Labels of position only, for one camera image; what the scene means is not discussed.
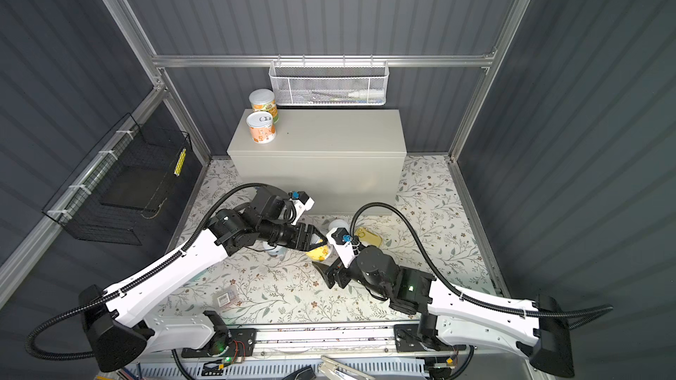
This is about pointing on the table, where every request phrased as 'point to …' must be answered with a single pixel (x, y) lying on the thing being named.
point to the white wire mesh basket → (329, 83)
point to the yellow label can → (319, 254)
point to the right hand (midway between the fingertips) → (328, 254)
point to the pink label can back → (339, 223)
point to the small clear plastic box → (225, 296)
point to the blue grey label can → (277, 251)
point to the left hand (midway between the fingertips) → (320, 240)
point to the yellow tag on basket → (180, 163)
